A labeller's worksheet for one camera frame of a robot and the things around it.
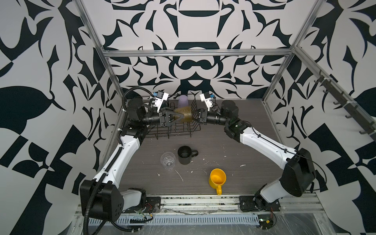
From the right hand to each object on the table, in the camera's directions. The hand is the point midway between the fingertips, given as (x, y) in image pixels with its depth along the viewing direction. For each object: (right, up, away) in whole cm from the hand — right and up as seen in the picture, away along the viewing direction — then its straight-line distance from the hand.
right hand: (186, 114), depth 67 cm
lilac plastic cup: (-3, +9, +33) cm, 35 cm away
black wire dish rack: (-2, -9, +31) cm, 33 cm away
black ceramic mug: (-1, -23, +22) cm, 32 cm away
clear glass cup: (-11, -27, +22) cm, 37 cm away
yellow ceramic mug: (+17, -35, +16) cm, 42 cm away
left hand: (-2, +1, -2) cm, 3 cm away
